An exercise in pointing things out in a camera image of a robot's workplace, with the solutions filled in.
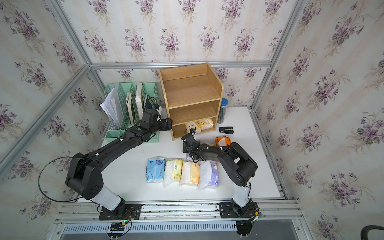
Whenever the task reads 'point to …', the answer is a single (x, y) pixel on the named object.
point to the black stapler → (223, 130)
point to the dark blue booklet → (148, 105)
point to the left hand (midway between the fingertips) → (167, 121)
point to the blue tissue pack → (155, 169)
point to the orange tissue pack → (223, 141)
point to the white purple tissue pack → (208, 174)
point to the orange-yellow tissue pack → (190, 176)
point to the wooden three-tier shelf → (194, 93)
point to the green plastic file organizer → (124, 105)
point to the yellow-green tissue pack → (173, 171)
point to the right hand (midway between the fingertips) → (188, 145)
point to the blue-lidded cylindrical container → (222, 111)
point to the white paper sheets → (113, 106)
